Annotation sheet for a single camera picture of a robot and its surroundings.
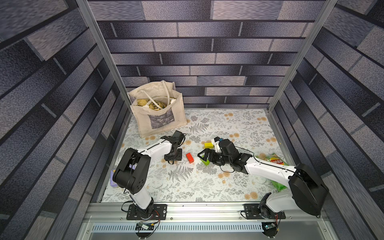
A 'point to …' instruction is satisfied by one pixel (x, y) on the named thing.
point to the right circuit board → (270, 226)
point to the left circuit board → (141, 226)
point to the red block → (190, 158)
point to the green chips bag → (273, 158)
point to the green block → (206, 163)
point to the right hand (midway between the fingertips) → (200, 156)
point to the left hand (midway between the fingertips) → (177, 156)
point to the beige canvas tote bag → (157, 106)
